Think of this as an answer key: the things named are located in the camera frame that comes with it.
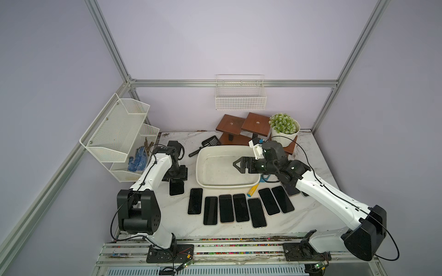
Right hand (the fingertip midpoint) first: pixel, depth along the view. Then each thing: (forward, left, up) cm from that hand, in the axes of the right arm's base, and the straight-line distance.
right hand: (242, 166), depth 76 cm
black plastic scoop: (+35, +17, -21) cm, 44 cm away
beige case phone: (-3, +32, -12) cm, 34 cm away
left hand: (0, +32, -12) cm, 34 cm away
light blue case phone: (-14, -8, -23) cm, 28 cm away
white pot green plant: (+17, -21, +6) cm, 28 cm away
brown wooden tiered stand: (+31, +1, -8) cm, 32 cm away
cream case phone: (-7, +24, -25) cm, 36 cm away
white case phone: (-9, -22, -22) cm, 33 cm away
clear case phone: (-13, +7, -22) cm, 27 cm away
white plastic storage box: (+14, +14, -22) cm, 30 cm away
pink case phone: (-10, 0, -23) cm, 25 cm away
